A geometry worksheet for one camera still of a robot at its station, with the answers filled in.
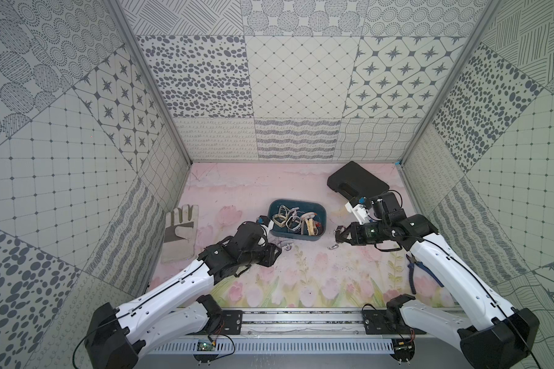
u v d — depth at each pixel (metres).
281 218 0.96
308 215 0.98
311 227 0.93
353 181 1.07
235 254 0.57
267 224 0.70
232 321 0.74
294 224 0.95
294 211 1.00
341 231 0.74
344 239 0.72
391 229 0.54
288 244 0.90
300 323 0.76
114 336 0.39
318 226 0.95
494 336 0.36
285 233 0.93
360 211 0.70
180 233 0.95
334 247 0.81
